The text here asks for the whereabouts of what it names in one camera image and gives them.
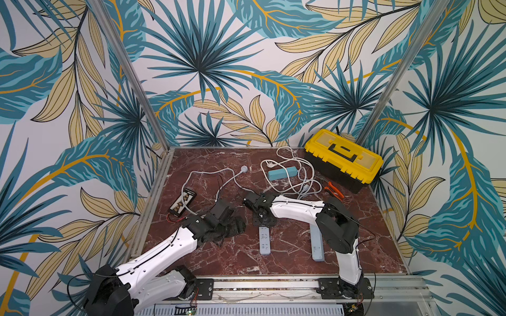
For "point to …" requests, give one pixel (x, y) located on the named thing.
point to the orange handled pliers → (335, 191)
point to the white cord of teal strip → (285, 158)
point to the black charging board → (178, 207)
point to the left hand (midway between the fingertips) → (237, 231)
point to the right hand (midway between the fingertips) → (260, 221)
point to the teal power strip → (282, 173)
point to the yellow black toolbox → (340, 160)
